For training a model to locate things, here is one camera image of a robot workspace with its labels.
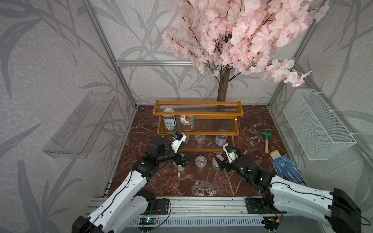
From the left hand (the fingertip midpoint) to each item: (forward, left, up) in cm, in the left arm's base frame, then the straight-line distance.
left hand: (190, 151), depth 72 cm
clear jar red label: (+16, +2, +2) cm, 16 cm away
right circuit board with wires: (-28, -40, -21) cm, 53 cm away
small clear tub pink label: (+1, -6, -15) cm, 16 cm away
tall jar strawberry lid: (-1, +7, -18) cm, 19 cm away
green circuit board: (-27, +21, -21) cm, 40 cm away
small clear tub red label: (+14, +3, -13) cm, 20 cm away
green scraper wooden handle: (+20, -52, -17) cm, 59 cm away
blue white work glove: (-1, -57, -19) cm, 60 cm away
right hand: (+3, -17, -6) cm, 18 cm away
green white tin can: (+16, +12, +3) cm, 20 cm away
